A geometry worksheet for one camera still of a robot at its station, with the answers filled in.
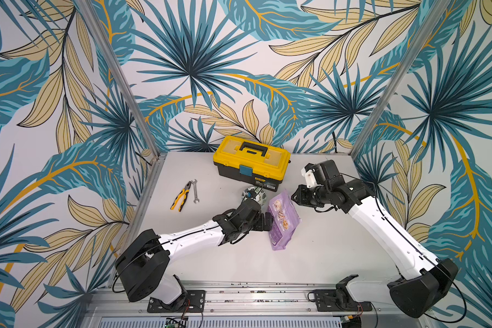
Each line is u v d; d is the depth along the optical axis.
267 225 0.73
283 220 0.78
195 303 0.74
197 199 1.00
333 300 0.73
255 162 0.94
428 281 0.38
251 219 0.65
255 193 0.76
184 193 1.01
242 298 0.75
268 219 0.74
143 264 0.42
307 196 0.66
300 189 0.66
